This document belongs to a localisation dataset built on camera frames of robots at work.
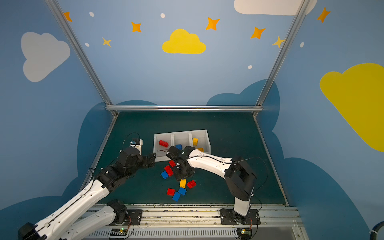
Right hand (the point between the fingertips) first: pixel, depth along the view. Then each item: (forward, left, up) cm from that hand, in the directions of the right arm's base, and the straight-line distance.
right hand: (181, 177), depth 82 cm
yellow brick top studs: (+26, -7, -3) cm, 27 cm away
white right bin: (+30, -12, -7) cm, 33 cm away
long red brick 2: (+5, +9, -5) cm, 11 cm away
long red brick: (+25, +16, -4) cm, 30 cm away
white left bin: (+6, +10, +18) cm, 21 cm away
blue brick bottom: (-9, +3, -6) cm, 11 cm away
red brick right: (-2, -6, -6) cm, 8 cm away
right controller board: (-23, -34, -10) cm, 42 cm away
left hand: (+8, +18, +11) cm, 23 cm away
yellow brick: (-2, -1, -3) cm, 4 cm away
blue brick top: (+23, +5, -6) cm, 24 cm away
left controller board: (-26, +29, -9) cm, 40 cm away
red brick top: (+11, +7, -6) cm, 14 cm away
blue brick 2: (-6, 0, -6) cm, 8 cm away
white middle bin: (+29, +2, -4) cm, 30 cm away
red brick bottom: (-6, +6, -6) cm, 11 cm away
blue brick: (+3, +11, -6) cm, 13 cm away
